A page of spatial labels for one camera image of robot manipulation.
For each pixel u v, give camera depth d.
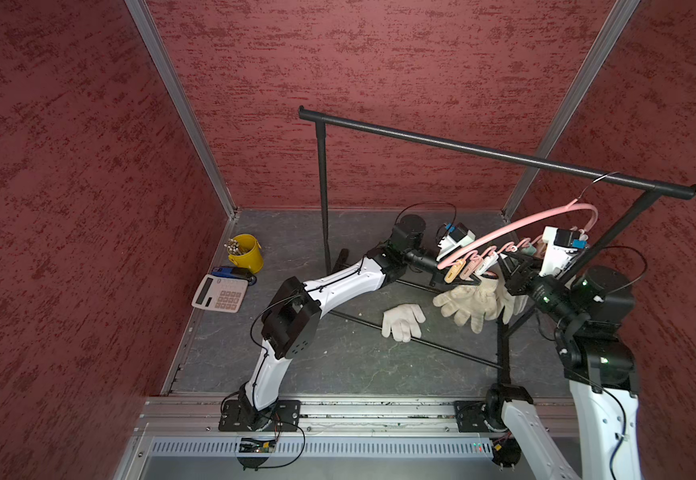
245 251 0.94
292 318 0.51
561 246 0.50
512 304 0.69
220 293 0.95
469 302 0.70
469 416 0.74
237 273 0.97
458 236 0.61
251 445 0.72
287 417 0.74
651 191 0.42
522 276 0.52
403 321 0.89
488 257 0.58
